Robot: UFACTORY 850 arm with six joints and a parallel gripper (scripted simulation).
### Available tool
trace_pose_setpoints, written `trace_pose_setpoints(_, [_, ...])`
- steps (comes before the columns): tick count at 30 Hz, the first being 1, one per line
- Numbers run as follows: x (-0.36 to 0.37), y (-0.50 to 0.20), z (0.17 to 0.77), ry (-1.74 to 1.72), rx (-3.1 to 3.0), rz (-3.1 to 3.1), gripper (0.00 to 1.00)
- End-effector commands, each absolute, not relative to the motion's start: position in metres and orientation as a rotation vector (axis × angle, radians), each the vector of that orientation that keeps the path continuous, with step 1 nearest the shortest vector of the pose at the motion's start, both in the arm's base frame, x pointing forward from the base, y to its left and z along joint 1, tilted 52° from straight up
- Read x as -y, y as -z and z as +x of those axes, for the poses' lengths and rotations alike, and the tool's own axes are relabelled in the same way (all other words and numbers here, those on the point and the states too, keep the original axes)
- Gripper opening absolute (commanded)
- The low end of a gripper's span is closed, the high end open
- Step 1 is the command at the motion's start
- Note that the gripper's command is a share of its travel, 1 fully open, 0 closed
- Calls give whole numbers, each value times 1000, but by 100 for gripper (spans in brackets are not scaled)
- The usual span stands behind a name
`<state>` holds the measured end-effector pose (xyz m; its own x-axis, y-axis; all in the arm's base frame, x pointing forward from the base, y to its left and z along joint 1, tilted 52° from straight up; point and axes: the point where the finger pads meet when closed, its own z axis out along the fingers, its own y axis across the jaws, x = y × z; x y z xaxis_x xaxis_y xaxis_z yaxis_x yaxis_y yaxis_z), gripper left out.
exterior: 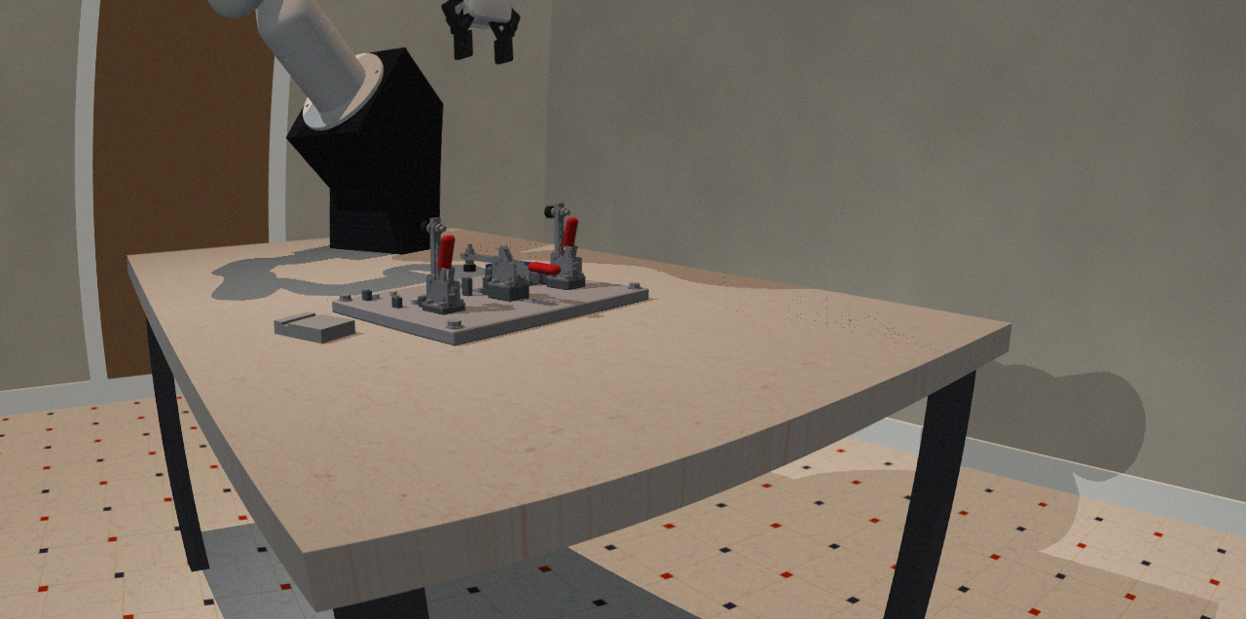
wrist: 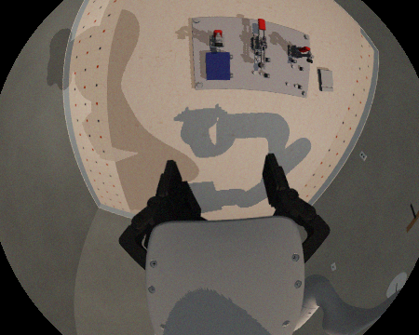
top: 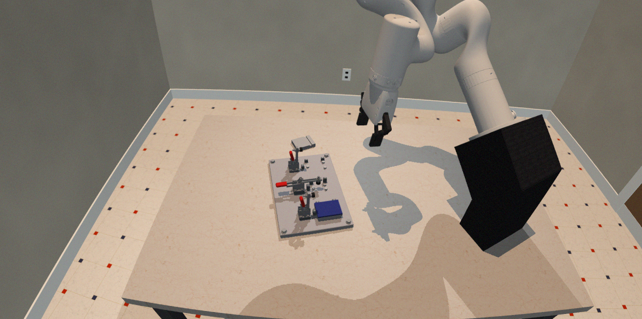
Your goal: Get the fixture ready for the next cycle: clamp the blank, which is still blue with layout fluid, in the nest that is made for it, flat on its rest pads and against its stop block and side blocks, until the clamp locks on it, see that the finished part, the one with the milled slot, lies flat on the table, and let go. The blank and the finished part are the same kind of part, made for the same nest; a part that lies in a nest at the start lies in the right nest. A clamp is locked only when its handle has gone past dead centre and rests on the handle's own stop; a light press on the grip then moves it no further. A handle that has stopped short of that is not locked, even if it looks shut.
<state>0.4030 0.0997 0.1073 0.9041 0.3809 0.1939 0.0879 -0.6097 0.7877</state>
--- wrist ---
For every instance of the blue flat rectangular block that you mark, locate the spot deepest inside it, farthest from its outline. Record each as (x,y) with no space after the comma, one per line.
(218,65)

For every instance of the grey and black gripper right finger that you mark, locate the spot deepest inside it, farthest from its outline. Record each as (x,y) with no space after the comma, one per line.
(287,203)

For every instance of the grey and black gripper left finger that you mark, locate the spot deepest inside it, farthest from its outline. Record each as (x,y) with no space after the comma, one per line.
(159,209)

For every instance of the grey toggle clamp with red handle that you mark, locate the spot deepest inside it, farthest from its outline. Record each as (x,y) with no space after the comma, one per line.
(296,51)
(217,39)
(260,43)

